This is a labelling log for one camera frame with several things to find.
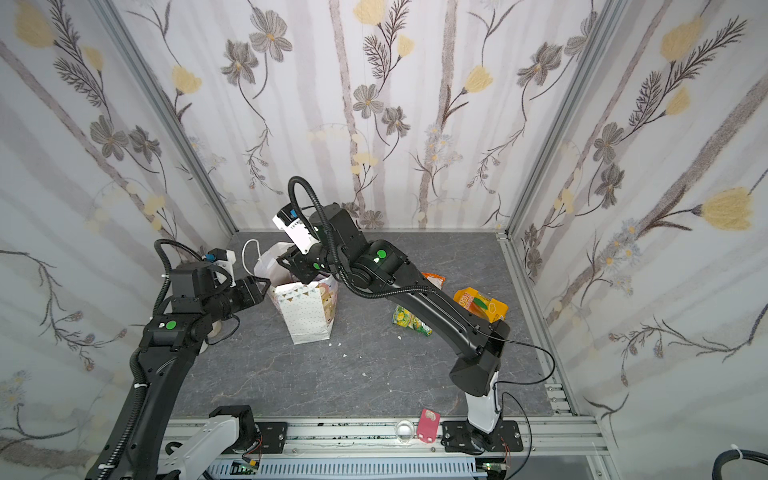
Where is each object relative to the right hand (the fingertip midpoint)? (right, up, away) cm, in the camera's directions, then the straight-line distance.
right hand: (281, 247), depth 59 cm
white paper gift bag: (0, -16, +21) cm, 27 cm away
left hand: (-10, -6, +13) cm, 18 cm away
